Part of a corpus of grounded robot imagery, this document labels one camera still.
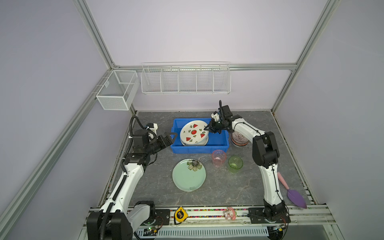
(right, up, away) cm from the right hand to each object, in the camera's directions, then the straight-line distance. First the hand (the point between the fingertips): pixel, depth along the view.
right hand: (204, 129), depth 98 cm
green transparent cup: (+18, -20, -7) cm, 28 cm away
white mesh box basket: (-58, +25, +2) cm, 63 cm away
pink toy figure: (+11, -41, -25) cm, 49 cm away
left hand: (-18, -4, -19) cm, 27 cm away
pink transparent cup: (+9, -18, -4) cm, 20 cm away
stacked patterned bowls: (+22, -6, -3) cm, 23 cm away
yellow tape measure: (-13, -42, -25) cm, 50 cm away
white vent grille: (+1, -49, -27) cm, 55 cm away
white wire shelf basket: (-12, +35, +1) cm, 37 cm away
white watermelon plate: (-8, -3, +1) cm, 8 cm away
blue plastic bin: (+9, -9, +4) cm, 13 cm away
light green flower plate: (-10, -27, -10) cm, 30 cm away
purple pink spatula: (+47, -35, -17) cm, 62 cm away
